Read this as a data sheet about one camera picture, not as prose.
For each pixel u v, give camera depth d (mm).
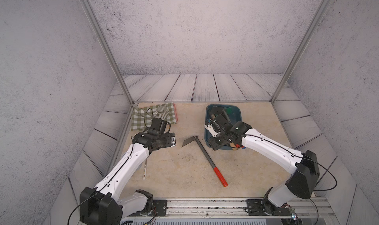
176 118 1100
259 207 728
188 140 955
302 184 408
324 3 728
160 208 728
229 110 1084
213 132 689
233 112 1098
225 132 581
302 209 745
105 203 374
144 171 847
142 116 1111
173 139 726
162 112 1057
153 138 541
